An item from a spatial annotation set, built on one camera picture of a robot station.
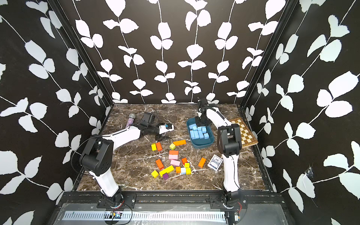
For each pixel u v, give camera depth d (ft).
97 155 1.59
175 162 2.88
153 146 3.07
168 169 2.76
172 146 3.05
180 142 3.19
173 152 3.04
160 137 2.67
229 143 1.89
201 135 3.29
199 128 3.32
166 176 2.68
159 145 3.12
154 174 2.68
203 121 2.83
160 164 2.82
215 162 2.84
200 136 3.23
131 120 3.42
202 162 2.89
